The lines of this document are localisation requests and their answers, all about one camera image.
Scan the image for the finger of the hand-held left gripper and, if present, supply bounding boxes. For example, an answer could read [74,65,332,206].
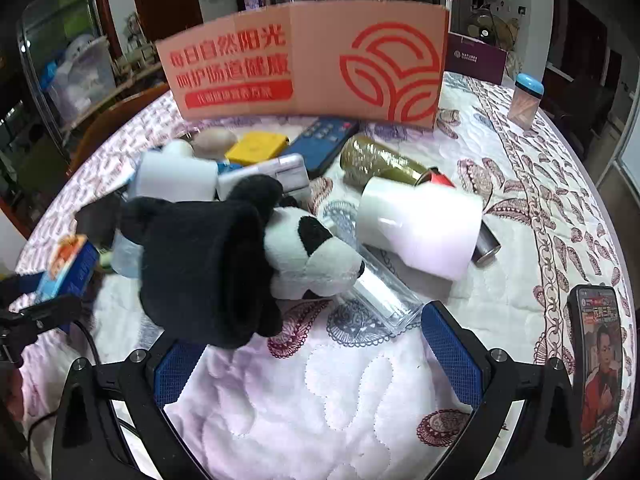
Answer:
[0,294,83,361]

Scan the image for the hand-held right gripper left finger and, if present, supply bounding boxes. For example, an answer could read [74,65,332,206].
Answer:
[51,337,231,480]

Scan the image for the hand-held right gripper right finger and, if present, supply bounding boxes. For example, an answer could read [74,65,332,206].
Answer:
[420,301,586,480]

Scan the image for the panda plush toy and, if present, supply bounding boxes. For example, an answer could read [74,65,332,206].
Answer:
[120,174,366,351]

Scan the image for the printed cardboard box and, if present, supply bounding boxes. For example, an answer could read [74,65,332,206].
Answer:
[155,0,451,131]

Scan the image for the blue carton orange print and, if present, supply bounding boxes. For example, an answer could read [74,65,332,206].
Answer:
[35,234,100,333]

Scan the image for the clear plastic box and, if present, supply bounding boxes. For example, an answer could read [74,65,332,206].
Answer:
[320,215,425,337]

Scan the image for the red white metal can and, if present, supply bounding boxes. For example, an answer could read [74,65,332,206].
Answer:
[417,170,502,267]

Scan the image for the white cylindrical cup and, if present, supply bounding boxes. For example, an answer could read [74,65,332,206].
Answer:
[356,176,484,282]

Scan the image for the black smartphone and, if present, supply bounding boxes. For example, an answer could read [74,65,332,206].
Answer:
[566,284,626,471]

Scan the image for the wooden chair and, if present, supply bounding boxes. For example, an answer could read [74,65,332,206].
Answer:
[67,82,173,176]

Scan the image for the olive green bottle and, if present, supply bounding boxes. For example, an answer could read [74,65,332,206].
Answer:
[340,133,429,187]

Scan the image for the white power adapter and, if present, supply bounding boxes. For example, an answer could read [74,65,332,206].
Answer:
[217,153,311,207]

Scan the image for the beige egg-shaped stone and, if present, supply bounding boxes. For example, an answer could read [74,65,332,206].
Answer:
[192,127,237,159]

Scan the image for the clear storage bin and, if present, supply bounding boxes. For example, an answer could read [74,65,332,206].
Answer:
[47,35,114,126]

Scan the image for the yellow flat box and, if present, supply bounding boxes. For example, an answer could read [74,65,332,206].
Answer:
[224,131,289,167]

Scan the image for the blue remote control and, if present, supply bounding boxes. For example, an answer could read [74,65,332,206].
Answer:
[285,117,361,179]

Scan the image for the blue lid toothpick jar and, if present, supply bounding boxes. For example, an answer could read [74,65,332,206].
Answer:
[507,73,545,131]

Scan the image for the purple box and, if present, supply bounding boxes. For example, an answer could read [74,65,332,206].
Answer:
[445,31,509,85]

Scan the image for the standing fan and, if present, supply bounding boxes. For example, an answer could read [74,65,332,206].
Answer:
[465,7,521,52]

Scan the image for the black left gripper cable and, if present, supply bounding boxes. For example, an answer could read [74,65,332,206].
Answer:
[25,319,142,442]

